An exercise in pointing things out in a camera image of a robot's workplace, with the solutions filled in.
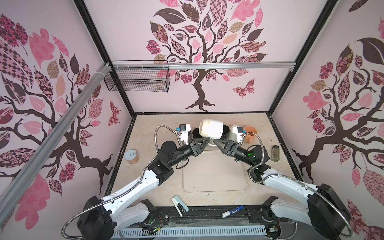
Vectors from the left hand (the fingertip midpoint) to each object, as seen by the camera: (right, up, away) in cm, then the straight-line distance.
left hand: (210, 142), depth 65 cm
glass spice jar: (+44, -10, +27) cm, 53 cm away
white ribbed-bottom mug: (+10, +4, +1) cm, 11 cm away
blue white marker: (+9, -37, +9) cm, 39 cm away
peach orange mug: (+29, 0, +30) cm, 42 cm away
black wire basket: (-46, +42, +36) cm, 72 cm away
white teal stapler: (-14, -34, +9) cm, 38 cm away
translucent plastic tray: (+4, -20, +25) cm, 32 cm away
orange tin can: (-46, -11, +25) cm, 54 cm away
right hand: (+2, 0, 0) cm, 2 cm away
